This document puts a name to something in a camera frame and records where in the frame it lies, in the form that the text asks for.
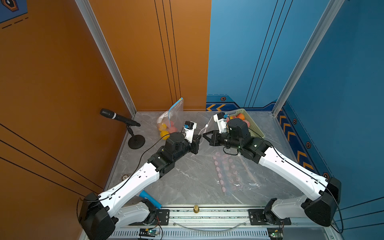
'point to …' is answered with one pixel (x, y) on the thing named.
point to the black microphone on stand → (136, 141)
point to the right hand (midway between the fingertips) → (203, 135)
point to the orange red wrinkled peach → (241, 116)
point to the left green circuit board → (146, 232)
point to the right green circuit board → (275, 233)
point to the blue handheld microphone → (143, 194)
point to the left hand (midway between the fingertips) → (201, 134)
